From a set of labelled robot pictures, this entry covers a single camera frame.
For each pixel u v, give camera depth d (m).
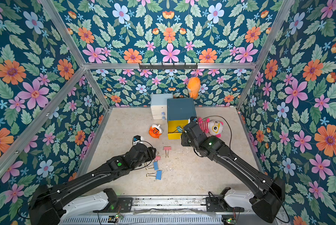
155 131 0.99
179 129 0.84
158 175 0.84
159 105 1.01
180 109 0.90
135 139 0.70
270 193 0.38
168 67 0.94
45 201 0.44
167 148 0.94
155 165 0.89
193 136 0.55
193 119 0.66
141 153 0.59
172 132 0.85
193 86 0.96
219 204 0.65
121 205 0.73
